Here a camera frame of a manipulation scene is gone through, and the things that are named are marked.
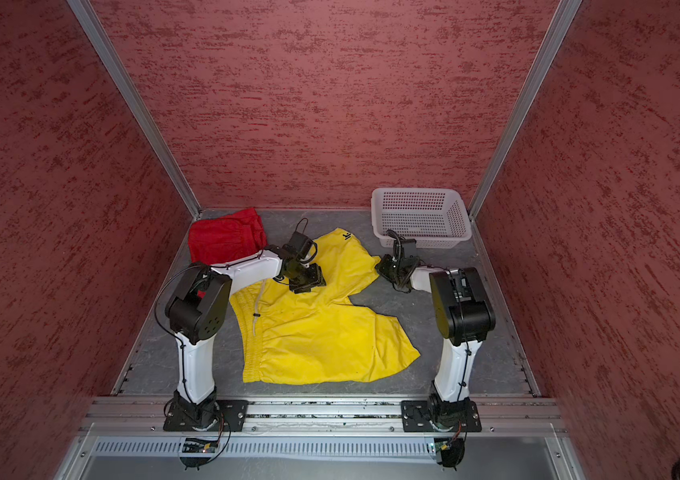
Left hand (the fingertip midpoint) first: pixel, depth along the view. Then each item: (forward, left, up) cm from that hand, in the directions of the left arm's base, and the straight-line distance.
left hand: (319, 289), depth 96 cm
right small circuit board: (-42, -33, -2) cm, 53 cm away
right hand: (+8, -18, 0) cm, 20 cm away
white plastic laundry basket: (+28, -42, +5) cm, 51 cm away
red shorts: (+20, +39, +1) cm, 44 cm away
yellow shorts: (-15, -1, -1) cm, 15 cm away
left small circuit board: (-42, +28, -5) cm, 51 cm away
